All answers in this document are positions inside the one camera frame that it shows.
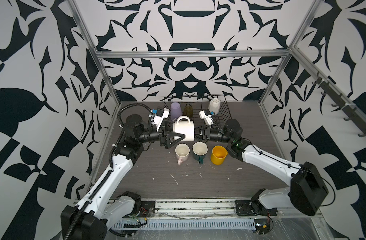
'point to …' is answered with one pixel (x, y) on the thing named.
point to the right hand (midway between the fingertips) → (188, 135)
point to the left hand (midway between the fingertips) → (183, 128)
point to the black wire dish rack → (192, 105)
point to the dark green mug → (199, 150)
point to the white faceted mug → (214, 105)
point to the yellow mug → (218, 153)
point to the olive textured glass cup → (188, 110)
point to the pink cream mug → (182, 151)
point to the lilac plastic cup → (175, 111)
